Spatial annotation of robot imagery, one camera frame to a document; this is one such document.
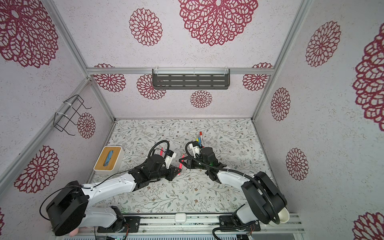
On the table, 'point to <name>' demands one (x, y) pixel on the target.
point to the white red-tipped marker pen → (201, 137)
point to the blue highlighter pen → (199, 141)
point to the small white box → (180, 217)
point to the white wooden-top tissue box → (110, 161)
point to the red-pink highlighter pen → (161, 151)
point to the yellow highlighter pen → (197, 140)
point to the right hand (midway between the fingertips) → (179, 158)
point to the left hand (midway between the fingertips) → (180, 172)
